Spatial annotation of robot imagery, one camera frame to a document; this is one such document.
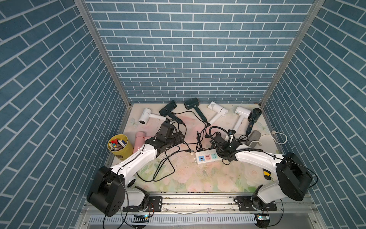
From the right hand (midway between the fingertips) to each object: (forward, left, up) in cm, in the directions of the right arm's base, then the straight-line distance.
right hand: (225, 147), depth 89 cm
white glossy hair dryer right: (+33, -17, -2) cm, 37 cm away
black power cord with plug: (+2, +17, -5) cm, 18 cm away
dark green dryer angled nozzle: (+27, +43, 0) cm, 51 cm away
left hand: (0, +27, +8) cm, 28 cm away
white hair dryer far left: (+23, +59, 0) cm, 63 cm away
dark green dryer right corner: (+27, -22, +1) cm, 35 cm away
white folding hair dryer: (+34, +3, -1) cm, 34 cm away
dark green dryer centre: (+40, +22, 0) cm, 46 cm away
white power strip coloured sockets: (-5, +12, -3) cm, 13 cm away
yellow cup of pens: (-6, +66, +3) cm, 66 cm away
